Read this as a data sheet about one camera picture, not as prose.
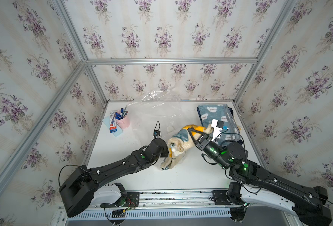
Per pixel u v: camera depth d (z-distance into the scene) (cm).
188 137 56
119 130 99
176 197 75
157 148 60
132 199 73
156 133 73
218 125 54
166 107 113
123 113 98
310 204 41
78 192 40
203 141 51
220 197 73
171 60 96
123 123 98
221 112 98
